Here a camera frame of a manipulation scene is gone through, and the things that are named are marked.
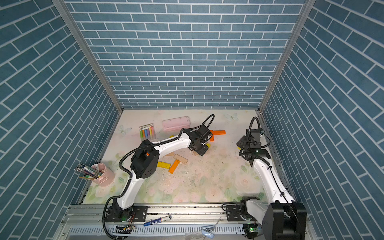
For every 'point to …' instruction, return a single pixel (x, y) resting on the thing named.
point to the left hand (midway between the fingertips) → (205, 151)
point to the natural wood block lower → (181, 159)
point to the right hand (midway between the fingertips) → (244, 140)
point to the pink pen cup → (107, 177)
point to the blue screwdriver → (154, 220)
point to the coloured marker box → (147, 132)
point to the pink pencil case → (175, 123)
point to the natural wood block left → (171, 154)
